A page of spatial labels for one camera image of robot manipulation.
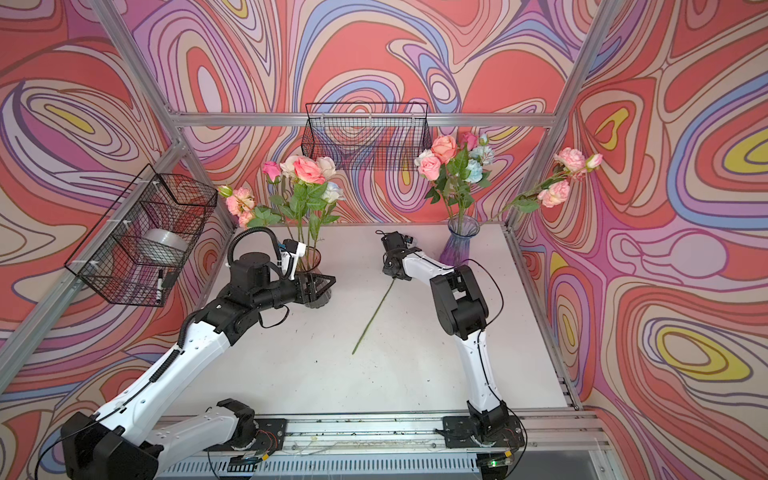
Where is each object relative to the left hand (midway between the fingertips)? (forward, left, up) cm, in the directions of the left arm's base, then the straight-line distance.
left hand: (331, 279), depth 72 cm
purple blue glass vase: (+21, -36, -13) cm, 44 cm away
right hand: (+21, -17, -27) cm, 38 cm away
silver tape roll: (+9, +41, +6) cm, 42 cm away
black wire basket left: (+6, +49, +3) cm, 50 cm away
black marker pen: (-1, +42, -1) cm, 42 cm away
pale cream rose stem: (+4, -10, -26) cm, 29 cm away
